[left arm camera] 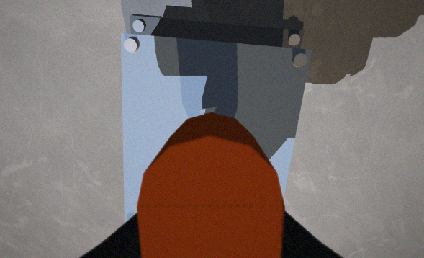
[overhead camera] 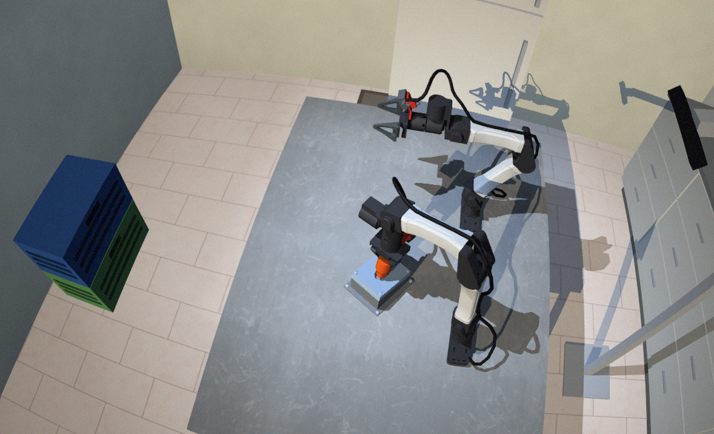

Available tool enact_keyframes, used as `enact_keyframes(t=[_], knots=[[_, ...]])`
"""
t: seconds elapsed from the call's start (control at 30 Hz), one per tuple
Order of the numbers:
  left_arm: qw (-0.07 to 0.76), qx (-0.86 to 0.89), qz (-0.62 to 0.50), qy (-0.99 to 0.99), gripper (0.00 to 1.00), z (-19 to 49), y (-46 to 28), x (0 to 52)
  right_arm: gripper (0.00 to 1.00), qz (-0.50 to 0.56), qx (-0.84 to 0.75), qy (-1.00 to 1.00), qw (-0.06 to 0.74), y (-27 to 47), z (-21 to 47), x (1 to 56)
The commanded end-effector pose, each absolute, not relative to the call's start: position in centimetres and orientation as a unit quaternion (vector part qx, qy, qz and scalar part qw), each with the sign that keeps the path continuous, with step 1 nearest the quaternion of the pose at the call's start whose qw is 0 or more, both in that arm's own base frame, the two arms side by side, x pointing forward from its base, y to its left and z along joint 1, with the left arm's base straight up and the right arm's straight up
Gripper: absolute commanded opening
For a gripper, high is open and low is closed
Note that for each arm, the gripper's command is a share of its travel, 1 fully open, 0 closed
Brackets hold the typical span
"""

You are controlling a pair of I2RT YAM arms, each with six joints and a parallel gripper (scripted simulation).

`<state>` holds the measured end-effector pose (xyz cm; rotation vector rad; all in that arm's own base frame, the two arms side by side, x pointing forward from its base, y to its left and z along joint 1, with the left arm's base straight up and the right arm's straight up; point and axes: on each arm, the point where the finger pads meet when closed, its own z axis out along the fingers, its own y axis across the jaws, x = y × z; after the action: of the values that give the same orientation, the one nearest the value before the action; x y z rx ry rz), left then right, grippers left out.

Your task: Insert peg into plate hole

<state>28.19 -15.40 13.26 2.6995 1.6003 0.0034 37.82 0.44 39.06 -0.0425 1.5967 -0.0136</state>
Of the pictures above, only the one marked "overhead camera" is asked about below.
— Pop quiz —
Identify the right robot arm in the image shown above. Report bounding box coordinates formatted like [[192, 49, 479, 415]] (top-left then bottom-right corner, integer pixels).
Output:
[[422, 95, 536, 233]]

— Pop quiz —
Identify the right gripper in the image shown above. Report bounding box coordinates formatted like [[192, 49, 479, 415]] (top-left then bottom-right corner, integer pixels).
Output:
[[373, 92, 427, 142]]

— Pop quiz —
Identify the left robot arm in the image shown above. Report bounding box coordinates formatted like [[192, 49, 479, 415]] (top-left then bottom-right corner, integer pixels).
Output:
[[358, 196, 495, 365]]

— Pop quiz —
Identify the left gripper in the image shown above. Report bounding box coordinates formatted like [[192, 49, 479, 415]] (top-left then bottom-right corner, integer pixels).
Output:
[[370, 229, 413, 268]]

